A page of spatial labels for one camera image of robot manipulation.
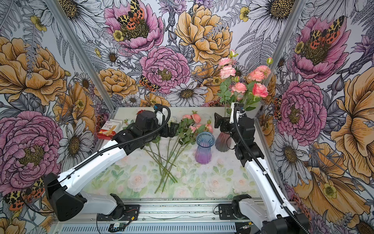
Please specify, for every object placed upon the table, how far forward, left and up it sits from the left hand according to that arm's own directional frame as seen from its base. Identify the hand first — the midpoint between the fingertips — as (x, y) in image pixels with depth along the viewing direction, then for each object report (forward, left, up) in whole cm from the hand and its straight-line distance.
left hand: (170, 128), depth 75 cm
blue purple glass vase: (-1, -18, -11) cm, 21 cm away
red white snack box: (+19, +47, -25) cm, 56 cm away
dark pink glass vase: (+2, -29, -17) cm, 33 cm away
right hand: (+4, -26, +4) cm, 27 cm away
